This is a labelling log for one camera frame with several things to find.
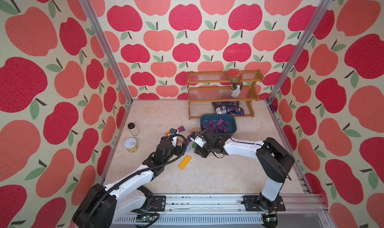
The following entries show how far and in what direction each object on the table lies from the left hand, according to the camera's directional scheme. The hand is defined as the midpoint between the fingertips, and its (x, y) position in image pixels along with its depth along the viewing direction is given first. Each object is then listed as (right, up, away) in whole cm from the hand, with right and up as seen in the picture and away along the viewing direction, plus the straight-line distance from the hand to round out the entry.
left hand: (179, 141), depth 84 cm
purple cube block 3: (+20, +10, +21) cm, 31 cm away
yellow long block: (+3, -14, +5) cm, 15 cm away
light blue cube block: (+5, -6, +9) cm, 12 cm away
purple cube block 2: (+32, +9, +21) cm, 39 cm away
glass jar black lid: (-32, +8, +10) cm, 34 cm away
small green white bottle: (+36, +31, +12) cm, 50 cm away
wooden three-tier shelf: (+22, +33, +38) cm, 55 cm away
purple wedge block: (-1, +5, +20) cm, 21 cm away
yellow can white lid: (-31, -4, +7) cm, 32 cm away
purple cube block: (+5, 0, +12) cm, 13 cm away
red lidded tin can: (+33, +39, +7) cm, 52 cm away
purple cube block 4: (+23, +7, +21) cm, 32 cm away
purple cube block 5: (+27, +6, +19) cm, 34 cm away
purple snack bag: (+33, +20, +21) cm, 44 cm away
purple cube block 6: (+30, +4, +18) cm, 35 cm away
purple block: (+16, +7, +18) cm, 25 cm away
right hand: (+11, -7, +8) cm, 16 cm away
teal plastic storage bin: (+29, +7, +21) cm, 37 cm away
